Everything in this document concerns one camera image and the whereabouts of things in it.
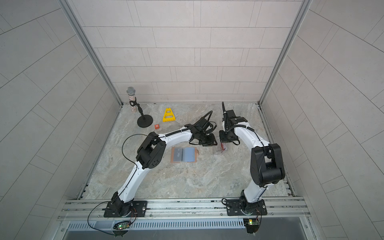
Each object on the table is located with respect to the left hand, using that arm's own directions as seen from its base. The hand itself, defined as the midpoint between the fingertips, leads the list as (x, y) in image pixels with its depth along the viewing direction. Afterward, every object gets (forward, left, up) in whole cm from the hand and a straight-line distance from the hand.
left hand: (219, 142), depth 93 cm
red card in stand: (-4, -1, +3) cm, 5 cm away
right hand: (0, -2, +4) cm, 4 cm away
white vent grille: (-41, +18, -2) cm, 45 cm away
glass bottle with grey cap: (+18, +52, +25) cm, 61 cm away
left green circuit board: (-43, +47, +1) cm, 64 cm away
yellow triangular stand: (+24, +34, -1) cm, 41 cm away
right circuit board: (-42, -12, -2) cm, 43 cm away
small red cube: (+12, +42, -2) cm, 44 cm away
